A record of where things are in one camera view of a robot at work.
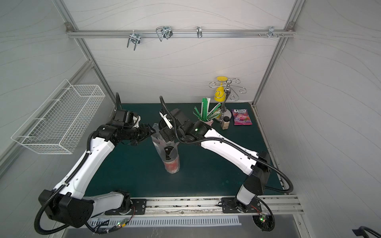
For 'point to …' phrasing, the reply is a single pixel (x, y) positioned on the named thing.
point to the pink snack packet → (241, 117)
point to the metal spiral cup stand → (222, 114)
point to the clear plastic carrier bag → (159, 143)
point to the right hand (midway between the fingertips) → (168, 126)
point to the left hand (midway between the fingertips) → (149, 134)
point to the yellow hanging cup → (220, 94)
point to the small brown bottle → (225, 124)
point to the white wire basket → (58, 125)
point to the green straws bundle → (205, 115)
